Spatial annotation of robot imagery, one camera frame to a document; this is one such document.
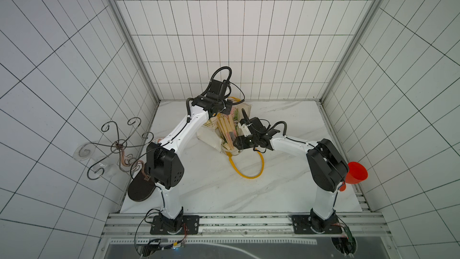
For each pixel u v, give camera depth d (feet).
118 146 2.04
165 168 1.53
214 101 1.97
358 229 2.39
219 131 3.26
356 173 2.43
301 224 2.37
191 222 2.40
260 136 2.33
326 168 1.60
